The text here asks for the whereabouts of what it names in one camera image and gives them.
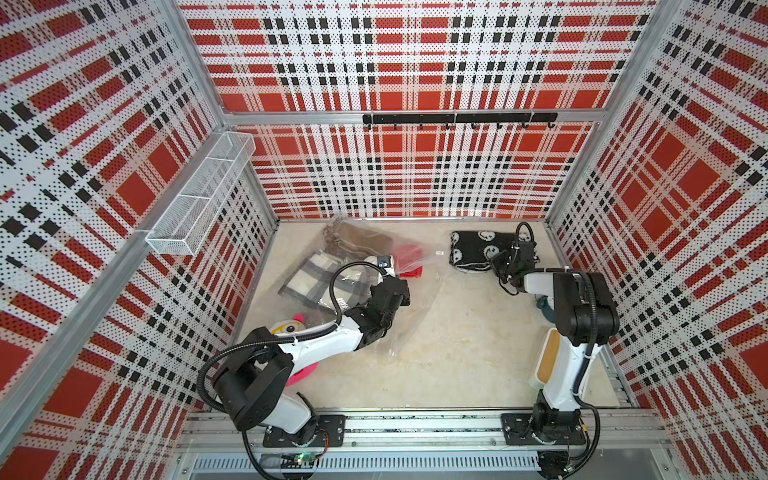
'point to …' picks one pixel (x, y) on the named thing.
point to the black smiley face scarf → (473, 250)
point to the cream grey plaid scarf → (313, 282)
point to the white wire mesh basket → (181, 227)
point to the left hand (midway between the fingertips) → (403, 276)
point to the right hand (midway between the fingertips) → (493, 255)
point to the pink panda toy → (297, 323)
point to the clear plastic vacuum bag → (346, 258)
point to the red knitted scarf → (408, 260)
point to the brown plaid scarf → (359, 238)
